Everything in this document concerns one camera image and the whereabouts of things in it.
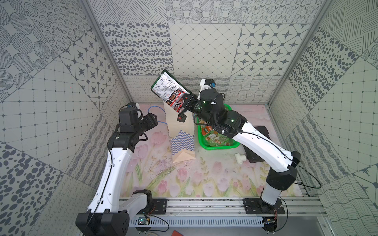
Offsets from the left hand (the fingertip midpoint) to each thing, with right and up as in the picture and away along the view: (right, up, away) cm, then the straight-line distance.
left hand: (150, 115), depth 73 cm
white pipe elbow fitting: (+51, -26, +15) cm, 59 cm away
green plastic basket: (+33, -16, +23) cm, 43 cm away
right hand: (+17, +8, -10) cm, 21 cm away
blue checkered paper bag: (+16, -10, +2) cm, 19 cm away
